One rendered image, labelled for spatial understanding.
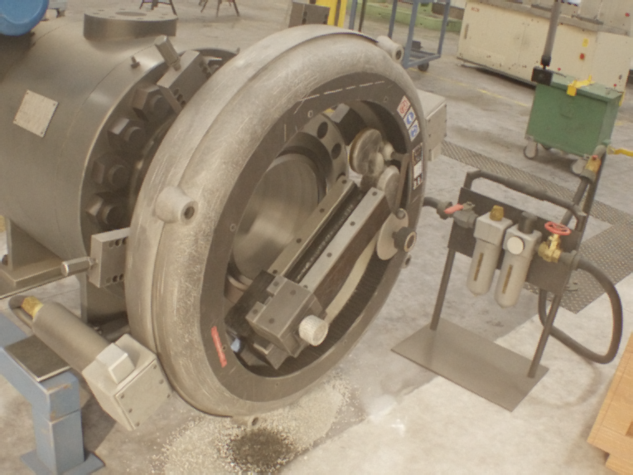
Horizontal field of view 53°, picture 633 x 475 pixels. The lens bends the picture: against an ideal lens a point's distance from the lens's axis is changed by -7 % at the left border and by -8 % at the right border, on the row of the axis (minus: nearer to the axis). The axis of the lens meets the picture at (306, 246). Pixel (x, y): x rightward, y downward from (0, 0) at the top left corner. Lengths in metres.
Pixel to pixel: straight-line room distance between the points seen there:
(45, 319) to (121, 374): 0.24
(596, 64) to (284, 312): 6.19
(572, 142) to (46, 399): 3.68
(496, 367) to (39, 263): 1.36
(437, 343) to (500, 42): 5.82
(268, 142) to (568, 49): 6.28
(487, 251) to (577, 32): 5.33
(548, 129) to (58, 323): 3.72
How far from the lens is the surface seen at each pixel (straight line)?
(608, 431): 1.87
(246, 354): 1.23
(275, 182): 1.47
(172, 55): 1.02
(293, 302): 1.13
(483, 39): 7.88
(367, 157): 1.35
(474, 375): 2.07
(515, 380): 2.11
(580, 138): 4.45
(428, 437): 1.81
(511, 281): 1.96
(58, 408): 1.46
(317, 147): 1.34
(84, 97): 1.36
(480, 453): 1.81
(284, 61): 1.06
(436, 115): 1.52
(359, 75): 1.16
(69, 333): 1.19
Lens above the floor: 1.12
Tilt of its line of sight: 25 degrees down
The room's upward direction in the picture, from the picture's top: 8 degrees clockwise
